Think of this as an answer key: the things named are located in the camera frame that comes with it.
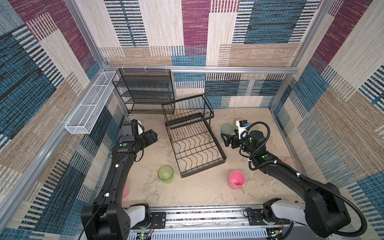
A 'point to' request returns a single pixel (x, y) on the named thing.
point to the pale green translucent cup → (254, 128)
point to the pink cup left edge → (126, 191)
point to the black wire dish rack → (195, 145)
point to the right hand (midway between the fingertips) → (228, 133)
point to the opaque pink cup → (237, 179)
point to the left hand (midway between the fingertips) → (152, 134)
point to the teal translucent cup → (227, 129)
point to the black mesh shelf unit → (146, 91)
